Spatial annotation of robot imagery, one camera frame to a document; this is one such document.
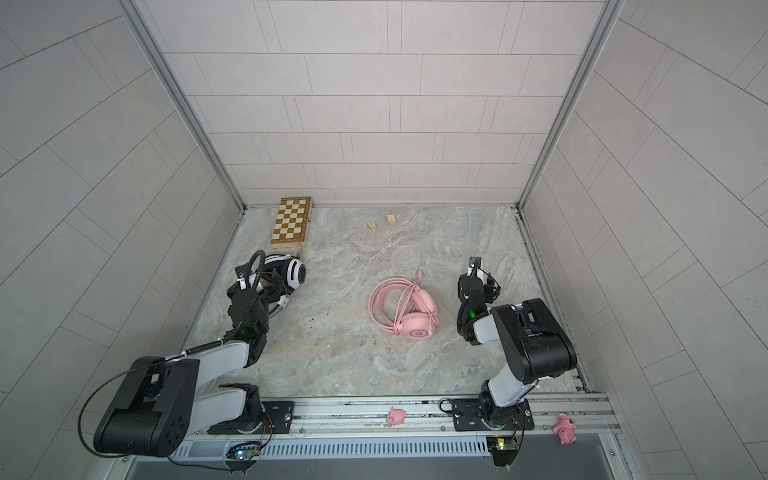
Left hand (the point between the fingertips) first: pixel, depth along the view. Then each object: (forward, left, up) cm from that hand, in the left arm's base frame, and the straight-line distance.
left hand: (268, 267), depth 86 cm
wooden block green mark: (+26, -28, -12) cm, 40 cm away
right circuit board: (-42, -63, -11) cm, 76 cm away
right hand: (+4, -64, -7) cm, 64 cm away
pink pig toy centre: (-36, -38, -8) cm, 53 cm away
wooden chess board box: (+24, +1, -9) cm, 26 cm away
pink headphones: (-14, -44, -4) cm, 46 cm away
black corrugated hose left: (-19, -5, +11) cm, 23 cm away
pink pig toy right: (-38, -77, -8) cm, 86 cm away
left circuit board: (-43, -5, -6) cm, 43 cm away
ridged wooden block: (+28, -35, -10) cm, 46 cm away
